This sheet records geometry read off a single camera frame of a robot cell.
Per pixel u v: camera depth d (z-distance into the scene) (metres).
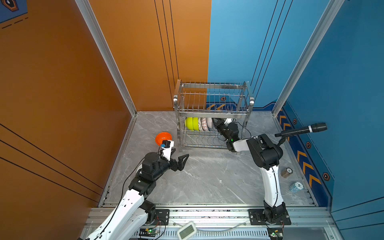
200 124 0.99
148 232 0.71
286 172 0.83
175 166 0.67
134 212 0.51
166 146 0.65
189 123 0.99
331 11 0.71
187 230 0.68
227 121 0.92
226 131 0.84
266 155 0.59
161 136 1.00
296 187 0.77
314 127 0.72
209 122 0.96
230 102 1.06
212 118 0.97
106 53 0.85
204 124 0.97
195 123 0.99
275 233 0.70
